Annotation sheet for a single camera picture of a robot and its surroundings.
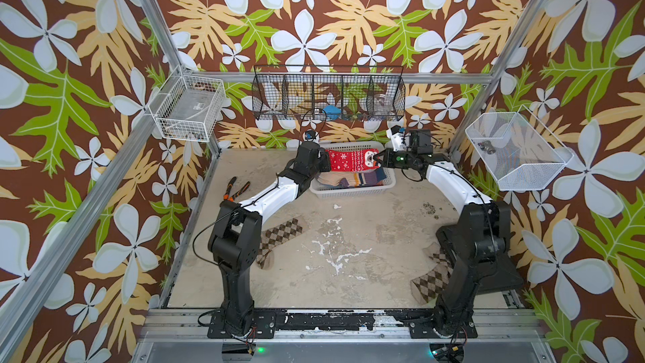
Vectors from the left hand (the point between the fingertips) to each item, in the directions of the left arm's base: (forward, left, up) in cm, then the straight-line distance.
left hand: (328, 150), depth 91 cm
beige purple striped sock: (0, -10, -17) cm, 19 cm away
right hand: (-1, -17, -1) cm, 17 cm away
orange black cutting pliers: (-6, +43, -21) cm, 48 cm away
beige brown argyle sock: (-25, +21, -20) cm, 38 cm away
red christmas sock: (-1, -9, -4) cm, 10 cm away
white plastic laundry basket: (-8, +1, -15) cm, 17 cm away
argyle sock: (-42, -33, -21) cm, 57 cm away
